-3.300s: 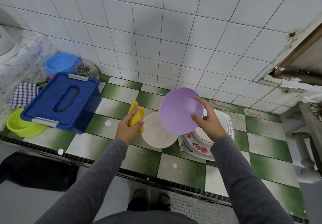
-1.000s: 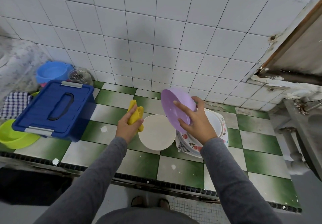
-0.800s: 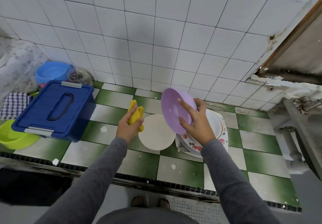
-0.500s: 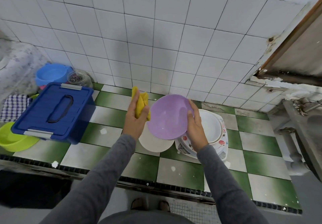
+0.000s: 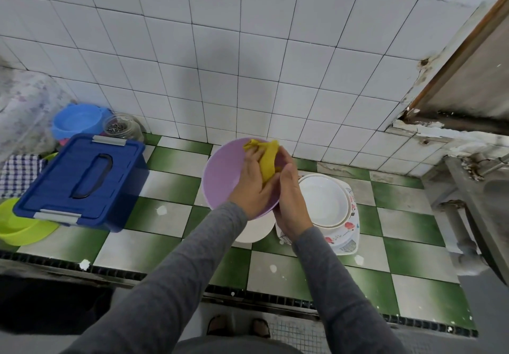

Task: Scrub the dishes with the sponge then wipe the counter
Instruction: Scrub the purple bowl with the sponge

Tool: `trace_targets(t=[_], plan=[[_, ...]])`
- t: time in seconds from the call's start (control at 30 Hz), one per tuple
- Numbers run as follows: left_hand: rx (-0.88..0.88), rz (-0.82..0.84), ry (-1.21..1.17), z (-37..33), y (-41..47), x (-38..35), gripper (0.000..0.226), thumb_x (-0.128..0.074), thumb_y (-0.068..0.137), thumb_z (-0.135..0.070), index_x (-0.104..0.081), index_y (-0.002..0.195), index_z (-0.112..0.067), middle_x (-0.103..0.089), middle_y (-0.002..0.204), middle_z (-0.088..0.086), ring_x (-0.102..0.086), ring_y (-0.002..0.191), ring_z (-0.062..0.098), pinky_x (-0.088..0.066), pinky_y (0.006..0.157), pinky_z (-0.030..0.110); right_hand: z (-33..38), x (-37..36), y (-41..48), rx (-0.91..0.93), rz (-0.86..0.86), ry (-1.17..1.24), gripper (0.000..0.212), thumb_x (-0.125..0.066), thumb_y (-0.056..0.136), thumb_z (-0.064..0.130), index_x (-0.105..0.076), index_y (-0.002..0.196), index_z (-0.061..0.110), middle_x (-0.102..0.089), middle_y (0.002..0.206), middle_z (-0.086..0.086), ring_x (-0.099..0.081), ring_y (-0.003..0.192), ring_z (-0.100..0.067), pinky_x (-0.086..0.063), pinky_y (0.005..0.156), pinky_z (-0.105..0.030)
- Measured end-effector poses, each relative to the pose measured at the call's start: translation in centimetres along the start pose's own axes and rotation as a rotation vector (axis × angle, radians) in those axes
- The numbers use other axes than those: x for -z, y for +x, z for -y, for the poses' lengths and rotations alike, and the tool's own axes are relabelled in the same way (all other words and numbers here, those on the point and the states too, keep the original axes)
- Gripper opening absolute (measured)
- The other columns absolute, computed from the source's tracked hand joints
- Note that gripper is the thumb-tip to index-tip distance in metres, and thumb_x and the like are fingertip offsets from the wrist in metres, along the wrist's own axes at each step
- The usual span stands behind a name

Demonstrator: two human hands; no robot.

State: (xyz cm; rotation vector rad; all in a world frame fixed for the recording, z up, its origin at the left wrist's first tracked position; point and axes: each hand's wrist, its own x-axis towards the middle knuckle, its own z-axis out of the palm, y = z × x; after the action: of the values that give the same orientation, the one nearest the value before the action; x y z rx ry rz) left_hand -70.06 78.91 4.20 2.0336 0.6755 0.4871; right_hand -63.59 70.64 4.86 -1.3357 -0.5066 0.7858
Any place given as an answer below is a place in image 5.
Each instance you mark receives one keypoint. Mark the person's right hand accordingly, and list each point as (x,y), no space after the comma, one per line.
(293,206)

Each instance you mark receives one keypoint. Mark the person's left hand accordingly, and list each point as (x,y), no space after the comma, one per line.
(250,195)

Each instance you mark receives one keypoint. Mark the purple plastic bowl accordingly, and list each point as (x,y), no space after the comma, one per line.
(223,175)

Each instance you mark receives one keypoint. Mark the white plastic bowl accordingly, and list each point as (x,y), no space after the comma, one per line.
(258,229)

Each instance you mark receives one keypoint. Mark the person's right forearm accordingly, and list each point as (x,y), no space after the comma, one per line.
(346,298)

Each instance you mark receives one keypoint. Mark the person's black shoe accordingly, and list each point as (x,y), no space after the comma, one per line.
(260,328)
(220,326)

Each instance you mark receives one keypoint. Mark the glass jar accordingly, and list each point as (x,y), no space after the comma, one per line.
(123,127)

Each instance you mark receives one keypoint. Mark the blue plastic box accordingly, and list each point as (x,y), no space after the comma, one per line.
(75,183)

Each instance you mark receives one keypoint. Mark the blue plastic bowl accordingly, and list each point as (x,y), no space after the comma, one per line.
(79,119)

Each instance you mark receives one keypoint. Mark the stainless steel sink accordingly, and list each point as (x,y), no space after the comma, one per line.
(485,206)

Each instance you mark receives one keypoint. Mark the lime green plastic bowl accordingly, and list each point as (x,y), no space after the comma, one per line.
(22,226)

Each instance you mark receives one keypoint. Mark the blue white checked cloth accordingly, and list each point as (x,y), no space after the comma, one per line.
(17,175)

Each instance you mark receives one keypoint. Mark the clear plastic bag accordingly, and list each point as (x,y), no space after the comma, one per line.
(24,115)

